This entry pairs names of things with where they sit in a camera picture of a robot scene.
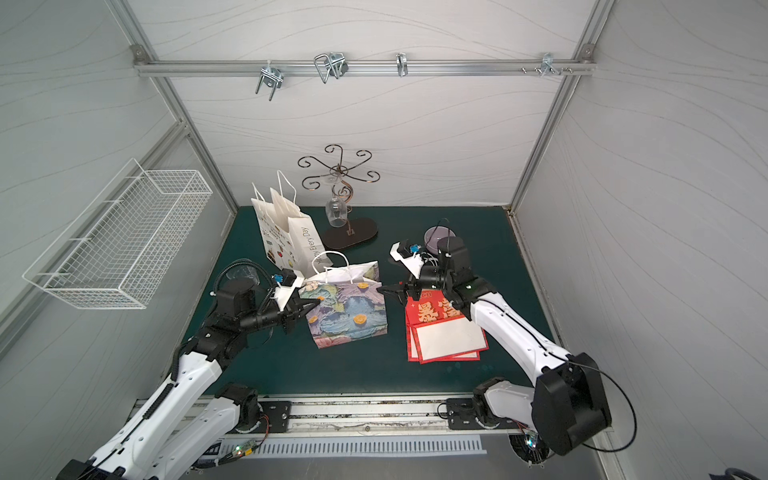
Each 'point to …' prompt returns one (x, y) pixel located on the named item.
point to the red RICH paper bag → (435, 337)
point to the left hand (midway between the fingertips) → (317, 302)
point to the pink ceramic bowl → (433, 235)
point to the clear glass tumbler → (244, 273)
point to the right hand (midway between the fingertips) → (386, 271)
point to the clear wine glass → (336, 208)
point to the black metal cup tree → (357, 231)
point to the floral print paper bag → (351, 305)
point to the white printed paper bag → (289, 238)
